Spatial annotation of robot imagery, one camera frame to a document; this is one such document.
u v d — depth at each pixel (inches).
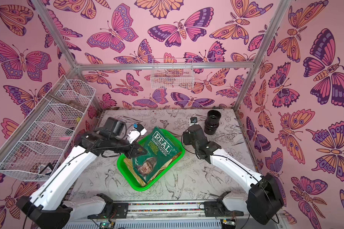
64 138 28.6
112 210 27.2
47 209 14.9
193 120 27.6
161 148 29.3
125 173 31.4
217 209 28.6
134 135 23.9
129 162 32.9
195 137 23.8
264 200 15.7
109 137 20.3
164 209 29.4
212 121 38.1
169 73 37.7
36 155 25.6
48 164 25.4
